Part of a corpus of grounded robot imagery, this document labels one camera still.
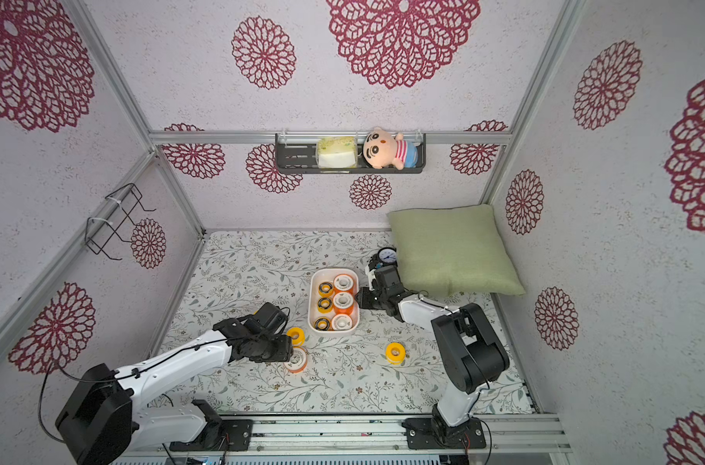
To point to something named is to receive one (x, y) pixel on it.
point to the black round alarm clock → (387, 255)
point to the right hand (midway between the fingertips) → (355, 293)
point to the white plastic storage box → (316, 276)
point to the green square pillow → (453, 251)
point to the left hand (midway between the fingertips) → (285, 354)
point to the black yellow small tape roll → (325, 289)
